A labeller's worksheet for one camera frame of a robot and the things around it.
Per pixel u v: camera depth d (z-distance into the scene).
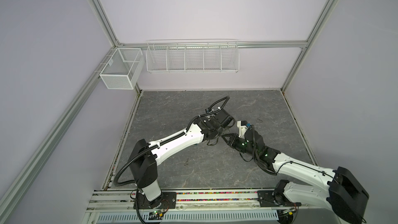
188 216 1.57
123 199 0.76
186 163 0.85
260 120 1.05
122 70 0.99
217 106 0.61
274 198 0.66
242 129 0.74
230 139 0.73
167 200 0.74
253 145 0.59
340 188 0.41
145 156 0.48
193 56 0.99
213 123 0.59
